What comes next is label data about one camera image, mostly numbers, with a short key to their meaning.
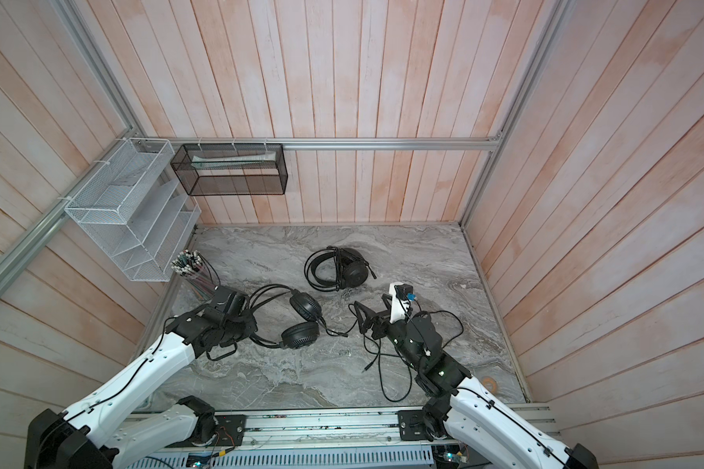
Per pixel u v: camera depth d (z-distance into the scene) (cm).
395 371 84
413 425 73
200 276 90
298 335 73
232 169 101
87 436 39
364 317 65
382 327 64
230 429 74
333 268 101
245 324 73
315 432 74
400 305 63
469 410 51
